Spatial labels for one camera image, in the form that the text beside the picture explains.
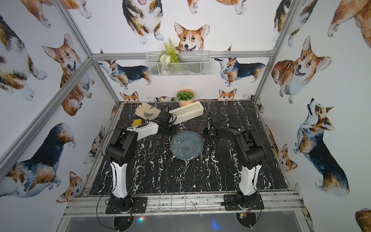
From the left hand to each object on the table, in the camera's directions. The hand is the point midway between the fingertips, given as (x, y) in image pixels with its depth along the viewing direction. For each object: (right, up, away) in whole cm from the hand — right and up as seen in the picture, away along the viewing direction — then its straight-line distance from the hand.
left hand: (177, 129), depth 102 cm
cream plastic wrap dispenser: (+7, +12, +4) cm, 15 cm away
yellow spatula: (-31, +5, +6) cm, 32 cm away
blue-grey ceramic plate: (+7, -9, -9) cm, 15 cm away
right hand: (+18, -3, -3) cm, 18 cm away
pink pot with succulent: (+5, +24, +5) cm, 25 cm away
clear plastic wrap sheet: (+7, -9, -9) cm, 15 cm away
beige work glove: (-25, +13, +12) cm, 31 cm away
